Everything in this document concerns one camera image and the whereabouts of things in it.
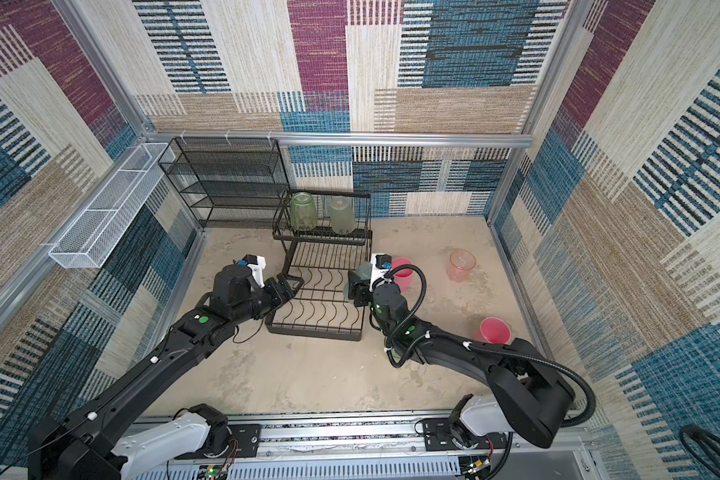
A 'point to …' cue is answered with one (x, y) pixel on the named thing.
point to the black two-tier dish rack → (330, 234)
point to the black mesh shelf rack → (230, 182)
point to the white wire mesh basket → (96, 231)
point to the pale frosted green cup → (342, 215)
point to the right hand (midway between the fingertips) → (361, 273)
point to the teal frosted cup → (364, 271)
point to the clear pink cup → (460, 265)
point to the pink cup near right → (495, 330)
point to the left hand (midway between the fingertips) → (299, 282)
